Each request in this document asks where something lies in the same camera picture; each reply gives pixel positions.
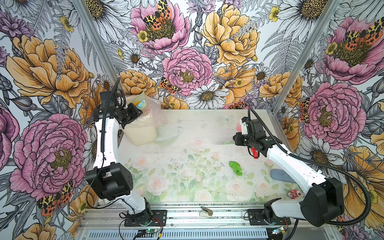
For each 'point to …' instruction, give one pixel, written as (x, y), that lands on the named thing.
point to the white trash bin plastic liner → (143, 130)
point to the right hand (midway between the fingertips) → (235, 141)
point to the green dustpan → (138, 98)
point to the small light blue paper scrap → (140, 105)
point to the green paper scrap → (236, 167)
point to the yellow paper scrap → (136, 103)
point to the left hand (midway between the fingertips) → (141, 116)
